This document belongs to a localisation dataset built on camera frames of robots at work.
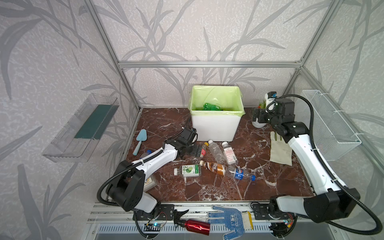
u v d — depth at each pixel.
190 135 0.68
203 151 0.91
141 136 1.03
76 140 0.65
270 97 0.64
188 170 0.84
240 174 0.81
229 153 0.91
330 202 0.39
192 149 0.78
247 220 0.71
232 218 0.72
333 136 0.61
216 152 0.93
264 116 0.67
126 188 0.42
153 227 0.72
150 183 0.79
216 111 0.77
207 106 0.96
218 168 0.83
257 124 1.05
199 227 0.66
